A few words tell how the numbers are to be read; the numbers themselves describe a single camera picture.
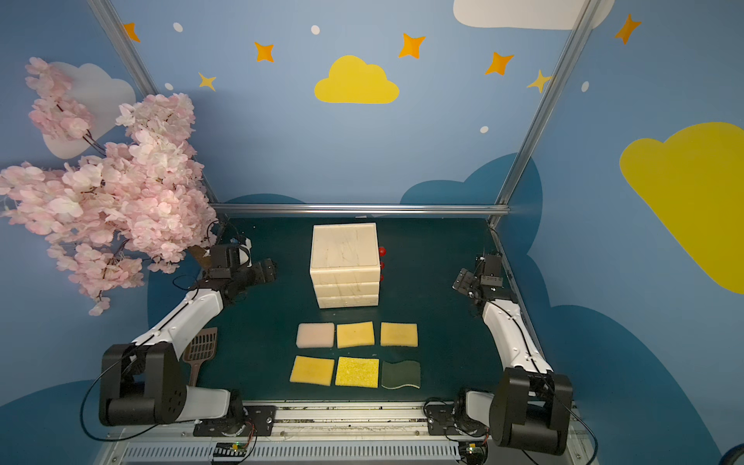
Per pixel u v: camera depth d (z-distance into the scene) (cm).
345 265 80
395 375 81
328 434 73
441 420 74
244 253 72
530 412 41
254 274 80
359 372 82
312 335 88
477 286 66
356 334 88
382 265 80
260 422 75
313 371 82
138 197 55
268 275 82
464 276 80
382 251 86
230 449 73
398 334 88
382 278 84
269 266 82
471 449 73
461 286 80
